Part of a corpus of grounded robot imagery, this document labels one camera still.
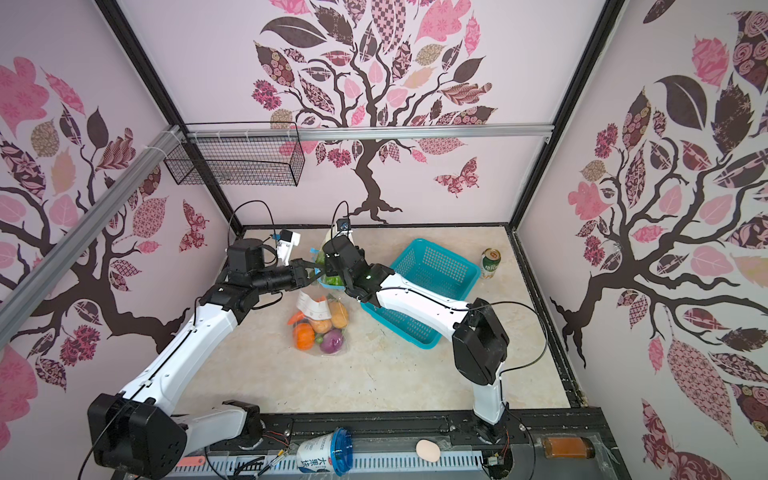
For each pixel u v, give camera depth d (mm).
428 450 700
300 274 662
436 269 1045
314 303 758
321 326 835
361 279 600
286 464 697
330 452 632
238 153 948
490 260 974
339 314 854
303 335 829
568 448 687
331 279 748
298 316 876
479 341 461
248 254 575
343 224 692
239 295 550
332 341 833
